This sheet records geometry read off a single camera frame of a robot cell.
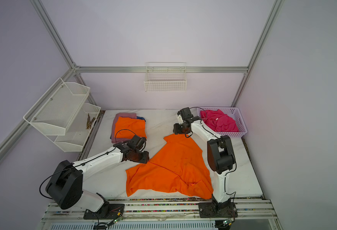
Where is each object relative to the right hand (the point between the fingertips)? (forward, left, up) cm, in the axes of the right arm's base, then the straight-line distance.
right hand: (177, 132), depth 97 cm
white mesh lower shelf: (-5, +67, +4) cm, 67 cm away
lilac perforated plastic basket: (+22, -46, -5) cm, 51 cm away
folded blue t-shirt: (+19, +29, -5) cm, 35 cm away
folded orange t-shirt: (+5, +36, +1) cm, 36 cm away
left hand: (-19, +21, -3) cm, 28 cm away
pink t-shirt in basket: (+12, -32, -4) cm, 35 cm away
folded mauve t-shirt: (+20, +41, -3) cm, 45 cm away
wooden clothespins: (+5, +60, +6) cm, 61 cm away
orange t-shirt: (-22, -1, -8) cm, 23 cm away
